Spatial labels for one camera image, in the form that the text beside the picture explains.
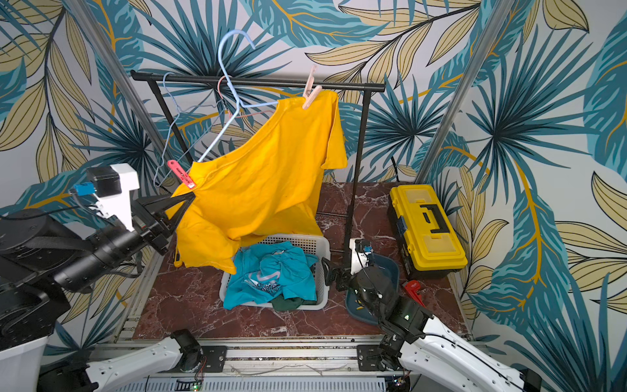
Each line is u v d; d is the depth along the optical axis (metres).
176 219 0.41
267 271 0.78
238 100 0.36
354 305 0.85
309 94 0.46
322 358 0.75
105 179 0.30
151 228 0.35
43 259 0.28
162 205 0.38
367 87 0.57
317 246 0.92
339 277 0.61
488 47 0.75
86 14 0.68
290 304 0.72
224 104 0.91
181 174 0.39
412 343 0.50
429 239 0.82
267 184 0.53
